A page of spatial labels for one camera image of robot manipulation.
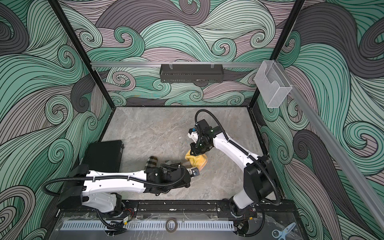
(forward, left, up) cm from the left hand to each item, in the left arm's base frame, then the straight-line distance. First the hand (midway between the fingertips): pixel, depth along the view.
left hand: (182, 168), depth 74 cm
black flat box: (+13, +51, -14) cm, 54 cm away
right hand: (+9, -4, -2) cm, 10 cm away
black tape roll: (-22, +3, -12) cm, 25 cm away
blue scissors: (-25, -44, -13) cm, 52 cm away
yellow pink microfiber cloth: (+2, -8, +3) cm, 9 cm away
